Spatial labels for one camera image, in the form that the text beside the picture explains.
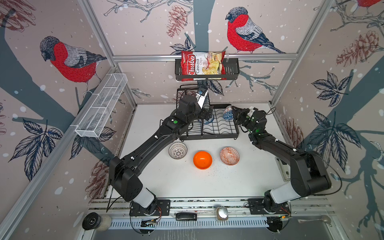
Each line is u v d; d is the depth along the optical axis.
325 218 0.70
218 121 1.07
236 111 0.79
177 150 0.93
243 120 0.75
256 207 0.73
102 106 0.78
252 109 0.81
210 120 1.07
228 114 0.93
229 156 0.91
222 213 0.66
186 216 0.69
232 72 0.95
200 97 0.62
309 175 0.44
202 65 0.88
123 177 0.40
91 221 0.61
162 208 0.73
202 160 0.86
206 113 0.67
